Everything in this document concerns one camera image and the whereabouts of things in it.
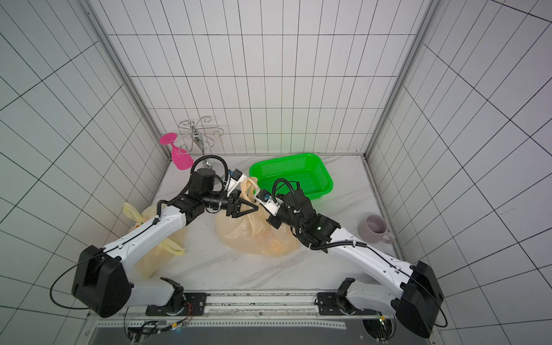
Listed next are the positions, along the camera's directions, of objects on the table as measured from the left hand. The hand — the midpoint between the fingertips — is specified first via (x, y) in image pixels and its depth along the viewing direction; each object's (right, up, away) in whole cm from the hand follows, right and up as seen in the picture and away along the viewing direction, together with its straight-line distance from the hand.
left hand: (252, 208), depth 72 cm
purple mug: (+49, -12, +16) cm, 53 cm away
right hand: (+4, +4, +2) cm, 6 cm away
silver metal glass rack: (-25, +28, +18) cm, 41 cm away
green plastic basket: (+24, +13, +38) cm, 46 cm away
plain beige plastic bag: (0, -8, -1) cm, 8 cm away
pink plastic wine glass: (-36, +19, +24) cm, 47 cm away
